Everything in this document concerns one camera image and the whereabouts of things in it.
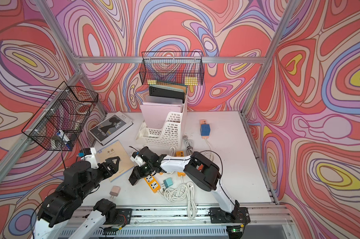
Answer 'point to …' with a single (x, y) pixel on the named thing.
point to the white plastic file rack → (171, 134)
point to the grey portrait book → (111, 127)
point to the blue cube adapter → (205, 130)
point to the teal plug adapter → (168, 182)
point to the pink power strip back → (203, 122)
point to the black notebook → (159, 92)
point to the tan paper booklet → (112, 150)
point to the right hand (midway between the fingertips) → (133, 181)
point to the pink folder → (155, 114)
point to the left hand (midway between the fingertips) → (116, 160)
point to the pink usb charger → (115, 191)
